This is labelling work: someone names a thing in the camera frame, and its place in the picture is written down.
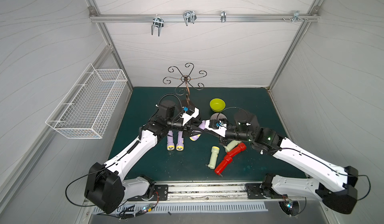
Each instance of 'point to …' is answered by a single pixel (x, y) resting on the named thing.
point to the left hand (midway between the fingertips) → (204, 129)
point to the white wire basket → (87, 109)
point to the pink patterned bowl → (218, 116)
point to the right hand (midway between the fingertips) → (206, 127)
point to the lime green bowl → (217, 105)
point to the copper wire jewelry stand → (186, 79)
